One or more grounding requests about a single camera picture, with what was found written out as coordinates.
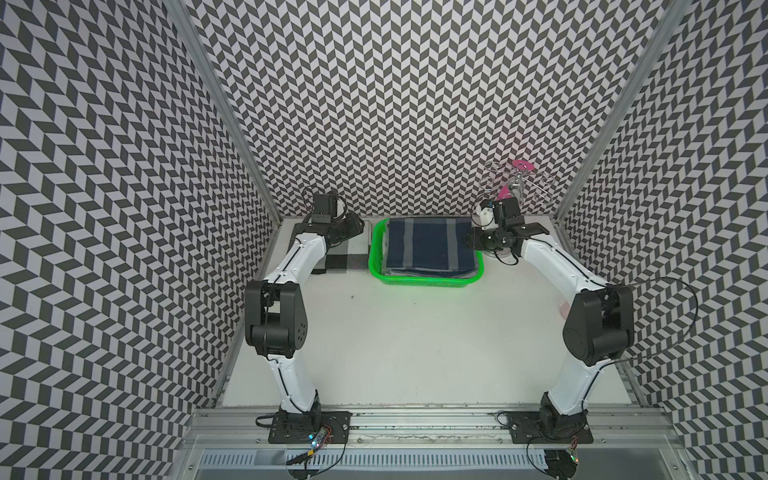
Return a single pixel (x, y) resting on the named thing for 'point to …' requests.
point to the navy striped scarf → (430, 245)
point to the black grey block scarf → (349, 257)
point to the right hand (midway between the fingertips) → (469, 242)
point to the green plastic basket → (375, 262)
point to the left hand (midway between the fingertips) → (360, 224)
